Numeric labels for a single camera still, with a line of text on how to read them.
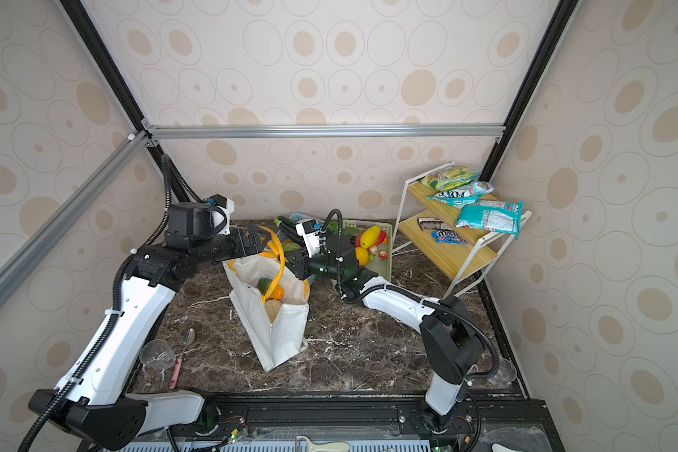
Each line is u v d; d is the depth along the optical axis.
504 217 0.70
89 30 0.70
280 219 1.06
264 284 0.91
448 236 0.92
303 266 0.68
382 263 1.06
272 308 0.68
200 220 0.51
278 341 0.83
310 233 0.69
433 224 0.96
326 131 0.92
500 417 0.76
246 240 0.61
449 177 0.78
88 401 0.37
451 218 0.77
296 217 1.13
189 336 0.87
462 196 0.74
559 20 0.69
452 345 0.46
